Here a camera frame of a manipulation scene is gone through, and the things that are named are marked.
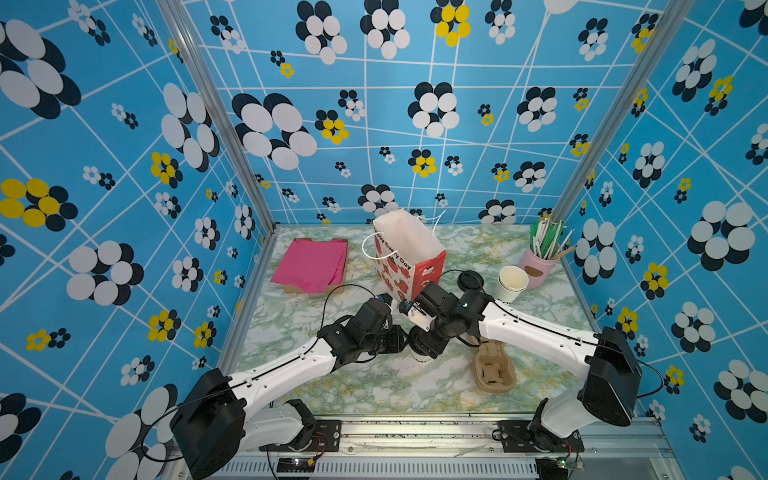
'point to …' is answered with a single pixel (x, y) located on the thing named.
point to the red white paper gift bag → (408, 256)
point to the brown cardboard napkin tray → (331, 288)
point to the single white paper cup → (422, 359)
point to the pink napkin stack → (313, 266)
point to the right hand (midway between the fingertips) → (427, 338)
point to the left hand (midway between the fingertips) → (412, 339)
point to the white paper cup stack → (511, 281)
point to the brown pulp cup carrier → (494, 370)
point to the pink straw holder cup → (538, 269)
